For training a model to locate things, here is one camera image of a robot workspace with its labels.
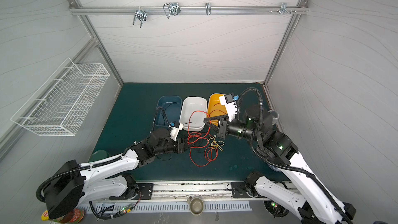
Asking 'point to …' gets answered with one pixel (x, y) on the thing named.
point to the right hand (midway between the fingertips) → (207, 116)
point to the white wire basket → (61, 104)
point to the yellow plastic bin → (215, 108)
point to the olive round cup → (196, 205)
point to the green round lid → (99, 154)
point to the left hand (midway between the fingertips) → (194, 142)
